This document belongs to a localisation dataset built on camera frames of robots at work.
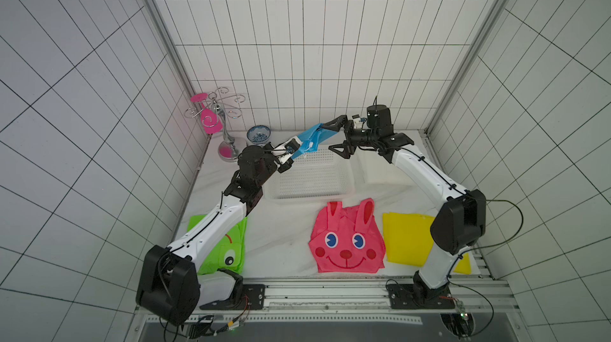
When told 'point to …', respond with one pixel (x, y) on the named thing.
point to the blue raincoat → (311, 140)
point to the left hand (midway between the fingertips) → (287, 142)
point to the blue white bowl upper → (258, 134)
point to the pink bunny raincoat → (348, 239)
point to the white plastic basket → (322, 174)
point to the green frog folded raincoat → (228, 251)
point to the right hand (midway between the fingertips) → (314, 138)
